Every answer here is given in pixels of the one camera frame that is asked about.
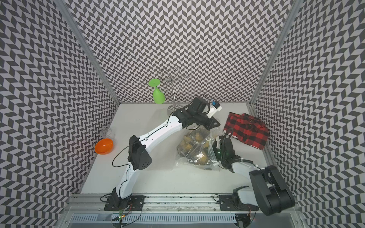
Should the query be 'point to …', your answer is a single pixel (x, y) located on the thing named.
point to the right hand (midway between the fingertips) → (204, 151)
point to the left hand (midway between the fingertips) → (219, 125)
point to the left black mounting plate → (132, 203)
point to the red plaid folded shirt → (247, 128)
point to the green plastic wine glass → (158, 96)
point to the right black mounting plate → (228, 203)
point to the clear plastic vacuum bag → (215, 163)
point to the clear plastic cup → (107, 133)
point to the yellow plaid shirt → (194, 147)
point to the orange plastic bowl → (104, 147)
